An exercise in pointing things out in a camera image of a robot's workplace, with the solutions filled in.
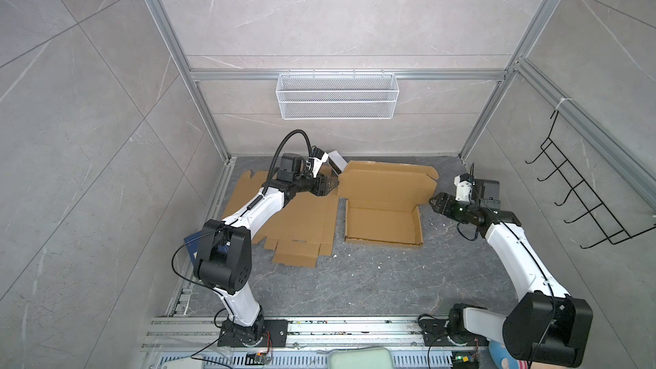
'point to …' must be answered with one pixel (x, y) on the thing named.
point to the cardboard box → (382, 201)
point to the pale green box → (360, 358)
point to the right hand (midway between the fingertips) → (438, 200)
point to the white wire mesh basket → (337, 96)
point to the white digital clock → (336, 162)
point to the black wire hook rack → (597, 212)
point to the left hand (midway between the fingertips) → (332, 175)
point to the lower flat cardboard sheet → (301, 232)
